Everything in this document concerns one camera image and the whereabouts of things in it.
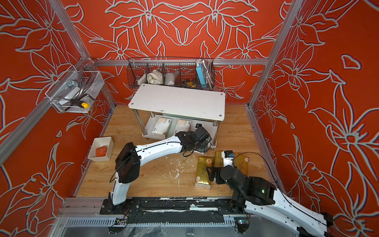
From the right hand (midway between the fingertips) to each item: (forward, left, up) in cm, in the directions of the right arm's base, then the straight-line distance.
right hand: (211, 169), depth 70 cm
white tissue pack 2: (+30, +16, -4) cm, 34 cm away
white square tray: (+21, +71, -12) cm, 75 cm away
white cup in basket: (+55, +24, +15) cm, 62 cm away
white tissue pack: (+28, +30, -4) cm, 41 cm away
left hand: (+17, +3, -5) cm, 18 cm away
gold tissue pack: (0, +4, -9) cm, 10 cm away
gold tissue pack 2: (+9, -6, -9) cm, 14 cm away
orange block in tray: (+13, +65, -9) cm, 67 cm away
